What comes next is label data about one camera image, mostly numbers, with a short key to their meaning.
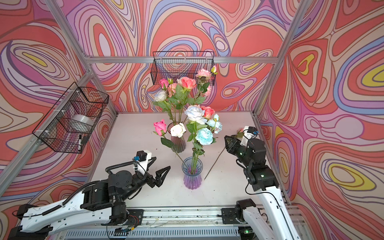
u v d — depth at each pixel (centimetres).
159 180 55
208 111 63
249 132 60
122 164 42
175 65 91
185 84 72
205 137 60
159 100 75
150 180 54
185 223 73
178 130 58
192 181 84
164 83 78
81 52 84
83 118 74
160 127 57
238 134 104
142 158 52
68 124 73
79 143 72
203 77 71
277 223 41
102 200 47
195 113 57
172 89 76
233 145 60
